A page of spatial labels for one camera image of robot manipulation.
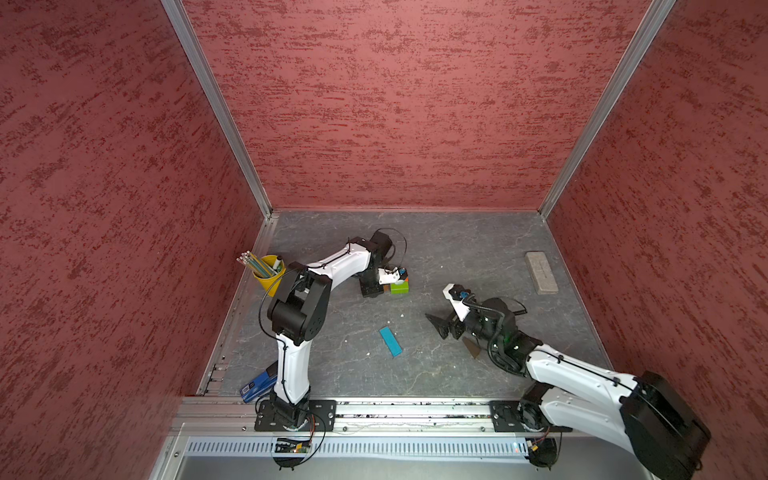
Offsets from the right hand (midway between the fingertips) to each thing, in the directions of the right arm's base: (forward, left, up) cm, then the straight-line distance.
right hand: (437, 307), depth 82 cm
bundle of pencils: (+13, +53, +5) cm, 55 cm away
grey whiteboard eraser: (+17, -39, -9) cm, 43 cm away
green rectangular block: (+10, +10, -6) cm, 15 cm away
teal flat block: (-6, +14, -10) cm, 18 cm away
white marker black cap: (+16, +49, +1) cm, 52 cm away
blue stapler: (-17, +48, -8) cm, 52 cm away
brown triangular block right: (-8, -10, -9) cm, 16 cm away
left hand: (+10, +21, -8) cm, 24 cm away
